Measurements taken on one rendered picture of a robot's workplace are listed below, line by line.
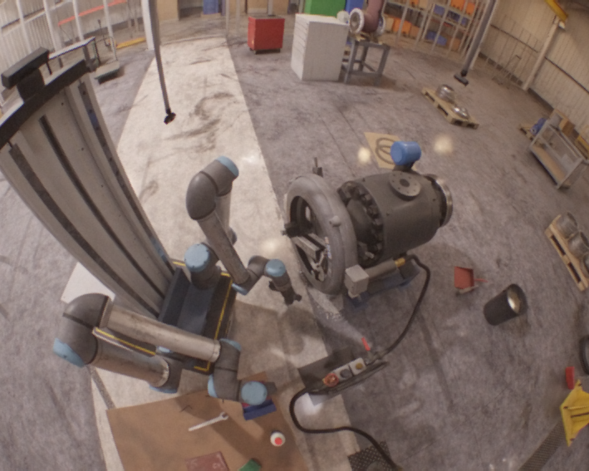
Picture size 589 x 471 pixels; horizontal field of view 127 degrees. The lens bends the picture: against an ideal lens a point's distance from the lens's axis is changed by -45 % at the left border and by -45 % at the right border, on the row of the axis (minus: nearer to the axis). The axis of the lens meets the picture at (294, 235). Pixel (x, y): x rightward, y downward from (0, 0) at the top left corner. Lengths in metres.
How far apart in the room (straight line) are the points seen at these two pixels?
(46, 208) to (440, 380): 2.52
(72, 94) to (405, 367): 2.39
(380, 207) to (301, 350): 1.13
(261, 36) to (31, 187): 5.91
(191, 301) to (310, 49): 4.29
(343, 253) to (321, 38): 4.12
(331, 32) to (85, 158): 4.48
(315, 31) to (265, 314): 4.27
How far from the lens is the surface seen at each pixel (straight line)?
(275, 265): 1.31
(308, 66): 5.00
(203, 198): 0.98
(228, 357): 1.03
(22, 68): 0.72
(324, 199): 1.33
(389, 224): 1.55
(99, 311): 0.91
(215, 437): 1.51
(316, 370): 1.96
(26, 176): 0.73
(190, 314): 1.64
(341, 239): 1.29
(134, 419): 1.65
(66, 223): 0.84
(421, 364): 2.28
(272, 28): 6.37
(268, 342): 1.97
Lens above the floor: 1.93
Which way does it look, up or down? 56 degrees down
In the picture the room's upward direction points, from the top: 10 degrees clockwise
